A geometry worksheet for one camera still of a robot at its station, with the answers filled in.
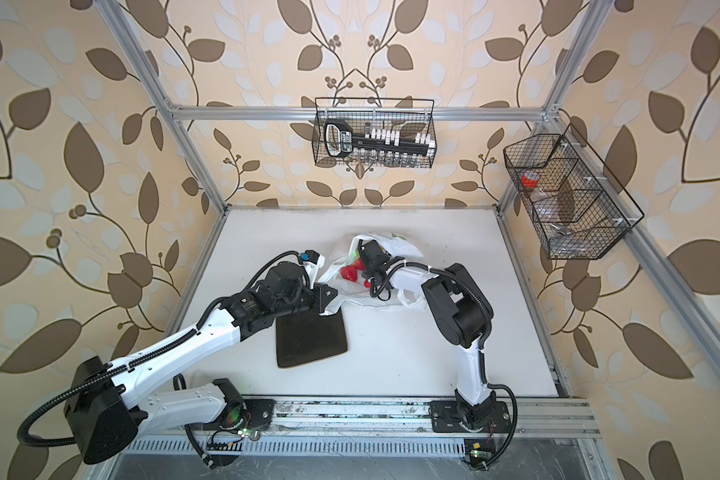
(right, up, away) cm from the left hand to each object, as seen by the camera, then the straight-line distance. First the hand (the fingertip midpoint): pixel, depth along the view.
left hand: (341, 291), depth 76 cm
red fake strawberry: (+5, +7, +1) cm, 8 cm away
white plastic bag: (+6, +1, +21) cm, 21 cm away
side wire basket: (+59, +21, -2) cm, 63 cm away
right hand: (+9, +2, +24) cm, 26 cm away
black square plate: (-12, -15, +9) cm, 21 cm away
